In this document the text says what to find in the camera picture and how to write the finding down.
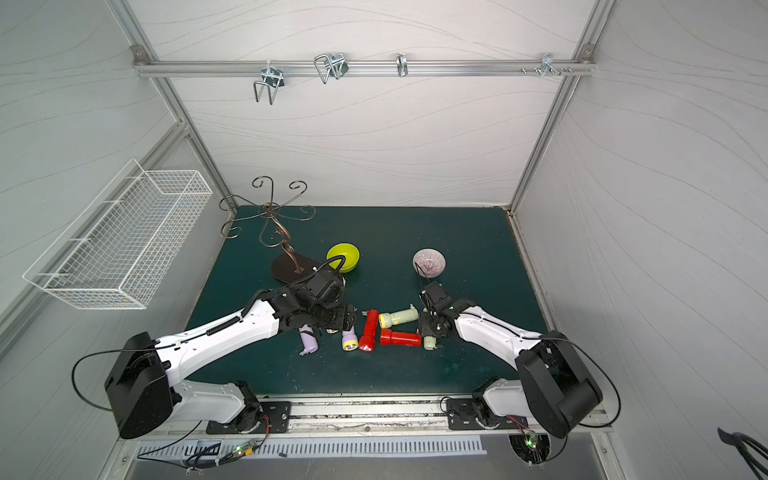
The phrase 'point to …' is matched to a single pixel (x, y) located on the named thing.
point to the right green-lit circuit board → (532, 440)
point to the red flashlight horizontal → (389, 337)
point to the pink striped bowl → (430, 262)
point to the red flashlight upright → (367, 341)
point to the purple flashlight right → (349, 339)
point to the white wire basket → (113, 254)
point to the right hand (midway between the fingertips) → (432, 324)
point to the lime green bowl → (350, 253)
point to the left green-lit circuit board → (245, 449)
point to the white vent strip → (218, 451)
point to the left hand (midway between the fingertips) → (349, 320)
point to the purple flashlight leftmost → (309, 340)
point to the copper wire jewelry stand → (272, 234)
